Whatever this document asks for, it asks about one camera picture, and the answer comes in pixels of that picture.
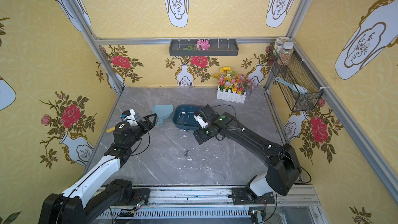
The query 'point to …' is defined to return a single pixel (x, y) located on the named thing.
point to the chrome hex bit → (187, 152)
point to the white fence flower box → (231, 87)
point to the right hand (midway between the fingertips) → (206, 130)
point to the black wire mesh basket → (296, 80)
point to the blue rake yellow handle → (110, 129)
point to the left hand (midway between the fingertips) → (147, 116)
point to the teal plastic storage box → (184, 117)
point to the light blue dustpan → (162, 111)
